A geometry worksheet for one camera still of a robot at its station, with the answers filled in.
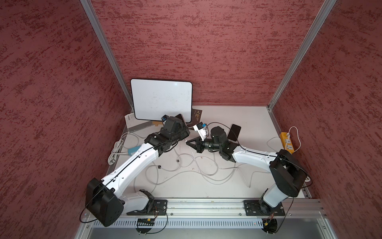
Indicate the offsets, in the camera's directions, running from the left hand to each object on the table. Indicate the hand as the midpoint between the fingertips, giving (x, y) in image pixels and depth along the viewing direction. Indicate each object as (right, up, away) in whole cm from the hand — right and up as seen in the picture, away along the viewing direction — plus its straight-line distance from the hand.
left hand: (184, 133), depth 79 cm
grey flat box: (-40, +4, +28) cm, 49 cm away
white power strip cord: (+70, -3, +20) cm, 73 cm away
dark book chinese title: (+7, +10, +34) cm, 36 cm away
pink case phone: (-2, +9, +2) cm, 10 cm away
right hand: (+2, -7, 0) cm, 7 cm away
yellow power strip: (+69, -10, +17) cm, 71 cm away
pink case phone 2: (+34, -2, +25) cm, 42 cm away
